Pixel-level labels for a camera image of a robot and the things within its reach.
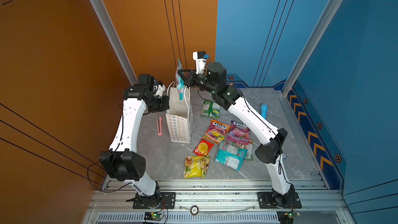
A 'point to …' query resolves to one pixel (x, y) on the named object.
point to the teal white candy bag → (230, 156)
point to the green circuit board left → (153, 215)
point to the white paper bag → (179, 114)
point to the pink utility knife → (159, 122)
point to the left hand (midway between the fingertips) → (169, 105)
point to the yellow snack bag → (196, 166)
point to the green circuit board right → (287, 216)
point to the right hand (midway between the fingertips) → (176, 71)
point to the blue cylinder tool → (264, 108)
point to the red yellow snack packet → (203, 148)
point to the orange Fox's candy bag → (216, 131)
